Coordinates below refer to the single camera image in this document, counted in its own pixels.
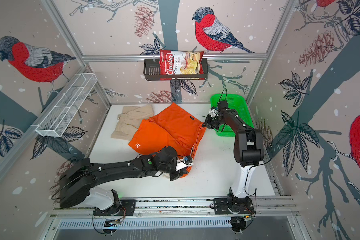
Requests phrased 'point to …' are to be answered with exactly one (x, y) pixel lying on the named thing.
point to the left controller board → (111, 223)
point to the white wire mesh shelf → (66, 105)
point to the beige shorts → (130, 119)
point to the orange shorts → (176, 126)
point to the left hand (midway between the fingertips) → (187, 172)
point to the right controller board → (238, 224)
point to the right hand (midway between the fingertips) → (201, 126)
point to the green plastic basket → (238, 102)
